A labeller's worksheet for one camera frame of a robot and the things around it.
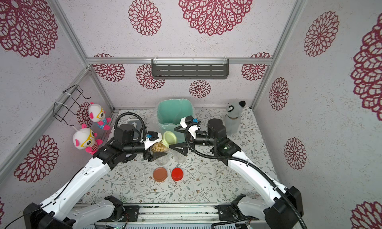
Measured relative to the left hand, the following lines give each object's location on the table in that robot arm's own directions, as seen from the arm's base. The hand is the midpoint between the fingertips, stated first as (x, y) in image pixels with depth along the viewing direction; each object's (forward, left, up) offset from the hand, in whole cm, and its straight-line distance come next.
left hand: (163, 145), depth 72 cm
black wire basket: (+25, +50, +7) cm, 57 cm away
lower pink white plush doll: (+6, +43, -4) cm, 44 cm away
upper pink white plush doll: (+26, +46, -6) cm, 53 cm away
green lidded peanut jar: (-4, -1, +6) cm, 7 cm away
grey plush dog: (+28, -41, -12) cm, 52 cm away
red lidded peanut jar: (+4, -6, -23) cm, 24 cm away
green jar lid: (-1, -4, +7) cm, 8 cm away
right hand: (-2, -6, +11) cm, 12 cm away
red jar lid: (-6, -5, -24) cm, 25 cm away
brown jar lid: (-6, +5, -25) cm, 26 cm away
